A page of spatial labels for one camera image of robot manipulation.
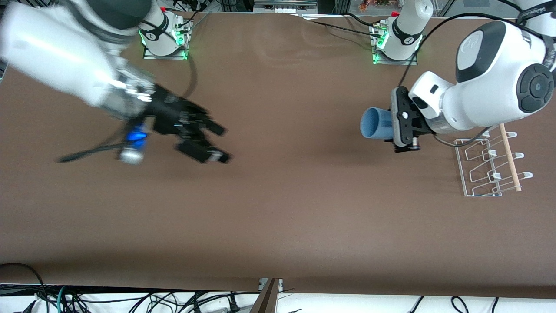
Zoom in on blue plastic cup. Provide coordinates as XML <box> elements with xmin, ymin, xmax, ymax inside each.
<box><xmin>360</xmin><ymin>107</ymin><xmax>394</xmax><ymax>140</ymax></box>

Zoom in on orange background object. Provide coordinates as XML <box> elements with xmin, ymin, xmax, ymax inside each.
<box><xmin>358</xmin><ymin>0</ymin><xmax>394</xmax><ymax>13</ymax></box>

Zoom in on grey power strip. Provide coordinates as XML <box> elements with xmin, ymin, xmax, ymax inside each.
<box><xmin>253</xmin><ymin>0</ymin><xmax>318</xmax><ymax>14</ymax></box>

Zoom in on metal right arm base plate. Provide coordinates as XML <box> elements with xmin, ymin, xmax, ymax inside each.
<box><xmin>142</xmin><ymin>17</ymin><xmax>190</xmax><ymax>61</ymax></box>

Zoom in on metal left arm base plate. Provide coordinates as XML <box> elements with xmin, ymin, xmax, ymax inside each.
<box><xmin>371</xmin><ymin>24</ymin><xmax>419</xmax><ymax>66</ymax></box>

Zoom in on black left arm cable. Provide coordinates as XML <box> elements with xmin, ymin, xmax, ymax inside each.
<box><xmin>397</xmin><ymin>12</ymin><xmax>522</xmax><ymax>147</ymax></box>

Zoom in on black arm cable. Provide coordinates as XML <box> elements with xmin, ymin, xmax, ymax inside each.
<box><xmin>397</xmin><ymin>12</ymin><xmax>522</xmax><ymax>147</ymax></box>
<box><xmin>56</xmin><ymin>43</ymin><xmax>198</xmax><ymax>164</ymax></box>

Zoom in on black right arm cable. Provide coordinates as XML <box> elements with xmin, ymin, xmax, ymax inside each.
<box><xmin>56</xmin><ymin>43</ymin><xmax>198</xmax><ymax>164</ymax></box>

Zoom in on white wire cup rack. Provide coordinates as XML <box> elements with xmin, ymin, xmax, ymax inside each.
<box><xmin>453</xmin><ymin>123</ymin><xmax>534</xmax><ymax>197</ymax></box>

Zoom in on short black table cable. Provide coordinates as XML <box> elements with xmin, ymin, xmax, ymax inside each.
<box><xmin>345</xmin><ymin>12</ymin><xmax>384</xmax><ymax>28</ymax></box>

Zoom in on long black table cable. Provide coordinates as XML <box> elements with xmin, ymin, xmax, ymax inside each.
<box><xmin>301</xmin><ymin>17</ymin><xmax>384</xmax><ymax>35</ymax></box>

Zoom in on black cable with plug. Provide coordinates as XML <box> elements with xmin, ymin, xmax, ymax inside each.
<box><xmin>224</xmin><ymin>293</ymin><xmax>242</xmax><ymax>313</ymax></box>

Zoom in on brown wooden post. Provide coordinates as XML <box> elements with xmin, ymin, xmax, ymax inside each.
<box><xmin>250</xmin><ymin>278</ymin><xmax>281</xmax><ymax>313</ymax></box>

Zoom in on teal floor cable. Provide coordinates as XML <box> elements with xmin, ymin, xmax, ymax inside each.
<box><xmin>56</xmin><ymin>285</ymin><xmax>71</xmax><ymax>313</ymax></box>

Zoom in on thick black floor cable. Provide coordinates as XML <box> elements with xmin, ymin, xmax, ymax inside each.
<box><xmin>0</xmin><ymin>263</ymin><xmax>50</xmax><ymax>313</ymax></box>

